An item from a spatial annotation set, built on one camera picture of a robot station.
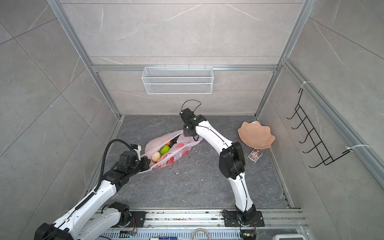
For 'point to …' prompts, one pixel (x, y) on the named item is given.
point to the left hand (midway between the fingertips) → (150, 156)
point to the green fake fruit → (165, 149)
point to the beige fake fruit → (156, 156)
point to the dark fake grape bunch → (174, 141)
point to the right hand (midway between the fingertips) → (190, 131)
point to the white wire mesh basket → (178, 80)
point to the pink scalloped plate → (255, 135)
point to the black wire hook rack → (320, 146)
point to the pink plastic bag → (176, 153)
